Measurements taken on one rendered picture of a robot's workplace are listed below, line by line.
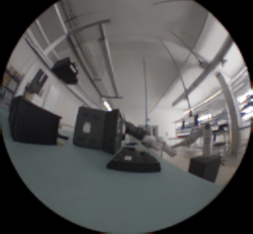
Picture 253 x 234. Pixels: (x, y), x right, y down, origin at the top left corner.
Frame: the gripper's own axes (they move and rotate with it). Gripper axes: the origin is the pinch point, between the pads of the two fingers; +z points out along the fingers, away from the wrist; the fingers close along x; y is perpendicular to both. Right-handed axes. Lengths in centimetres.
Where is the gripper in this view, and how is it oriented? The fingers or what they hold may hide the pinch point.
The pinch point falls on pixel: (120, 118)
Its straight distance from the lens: 44.7
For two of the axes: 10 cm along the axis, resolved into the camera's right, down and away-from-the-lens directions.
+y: -5.6, 7.3, 3.9
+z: -8.3, -5.4, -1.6
